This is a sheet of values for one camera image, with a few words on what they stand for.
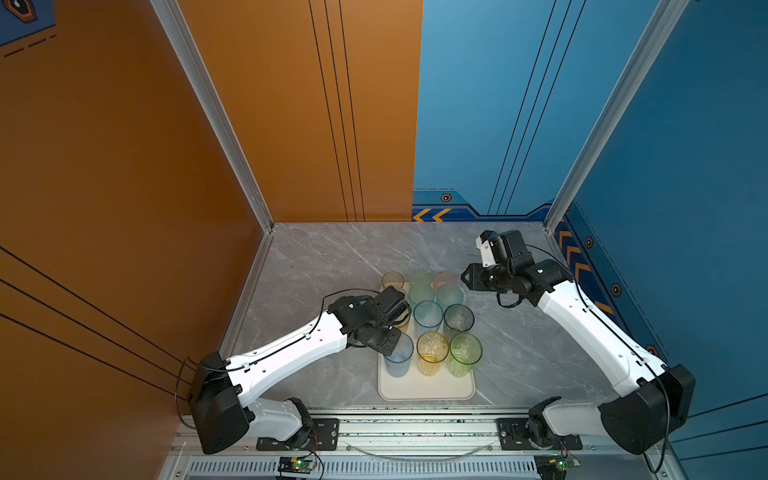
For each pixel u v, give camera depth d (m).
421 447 0.72
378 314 0.57
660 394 0.38
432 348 0.78
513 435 0.73
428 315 0.87
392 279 0.99
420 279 0.95
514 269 0.58
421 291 0.93
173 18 0.70
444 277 0.99
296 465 0.71
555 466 0.71
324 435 0.74
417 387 0.81
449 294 0.95
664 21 0.71
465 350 0.82
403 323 0.62
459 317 0.89
